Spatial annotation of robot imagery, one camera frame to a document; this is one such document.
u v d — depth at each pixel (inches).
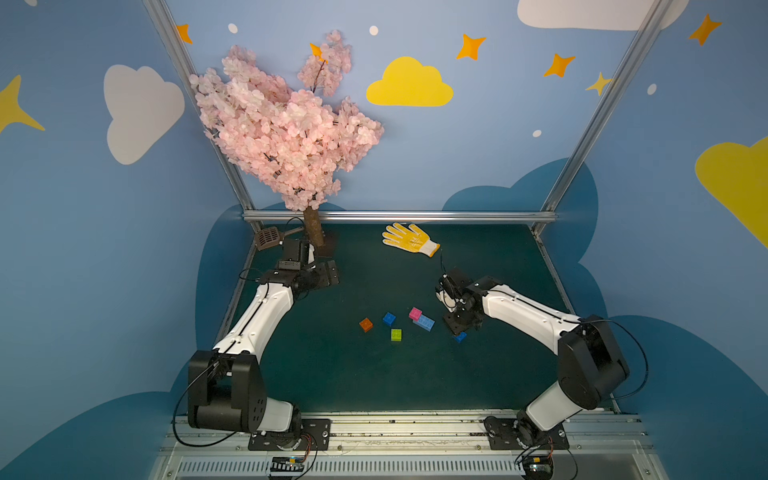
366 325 36.6
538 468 28.9
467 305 25.6
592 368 17.7
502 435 29.3
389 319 37.0
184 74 30.8
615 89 32.3
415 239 46.8
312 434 29.5
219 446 17.3
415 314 36.7
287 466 28.8
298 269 25.9
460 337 35.7
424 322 36.7
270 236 45.5
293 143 29.0
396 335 35.7
